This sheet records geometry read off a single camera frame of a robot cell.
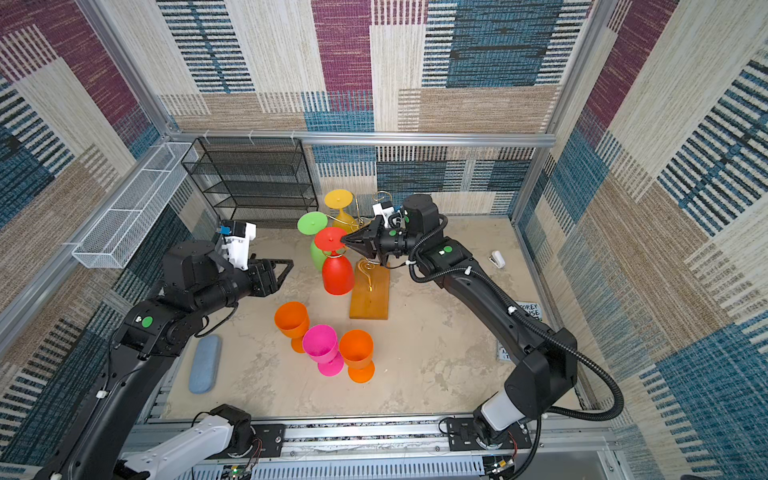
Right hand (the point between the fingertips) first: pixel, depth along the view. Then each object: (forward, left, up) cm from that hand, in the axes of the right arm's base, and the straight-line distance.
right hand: (340, 244), depth 65 cm
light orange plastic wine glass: (-4, +17, -26) cm, 31 cm away
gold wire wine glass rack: (+11, -4, -35) cm, 37 cm away
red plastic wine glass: (0, +2, -10) cm, 10 cm away
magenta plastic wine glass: (-11, +8, -27) cm, 31 cm away
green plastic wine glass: (+10, +9, -4) cm, 14 cm away
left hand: (-3, +12, -1) cm, 12 cm away
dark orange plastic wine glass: (-13, -1, -26) cm, 29 cm away
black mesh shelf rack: (+47, +37, -18) cm, 63 cm away
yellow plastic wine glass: (+18, +2, -3) cm, 19 cm away
